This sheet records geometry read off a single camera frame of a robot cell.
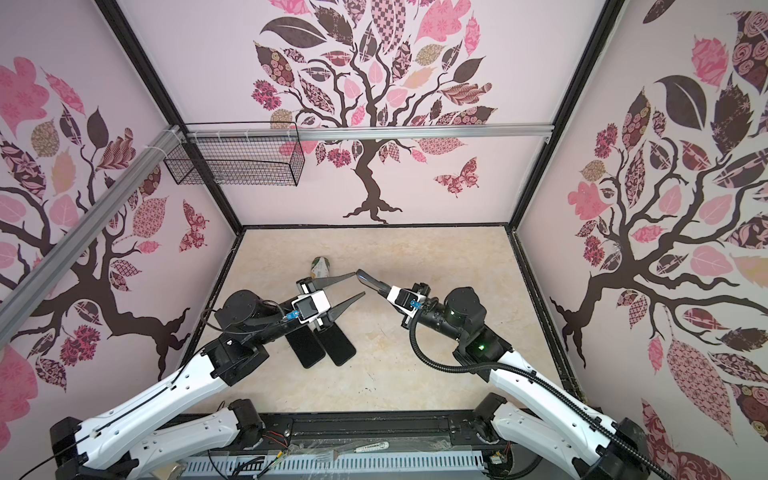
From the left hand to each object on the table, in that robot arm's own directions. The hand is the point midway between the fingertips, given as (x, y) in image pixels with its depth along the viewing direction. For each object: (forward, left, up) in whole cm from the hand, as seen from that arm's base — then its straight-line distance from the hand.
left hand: (359, 283), depth 56 cm
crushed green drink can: (+29, +18, -34) cm, 48 cm away
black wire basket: (+55, +43, -6) cm, 70 cm away
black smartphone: (+3, +10, -39) cm, 40 cm away
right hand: (+5, -5, -7) cm, 10 cm away
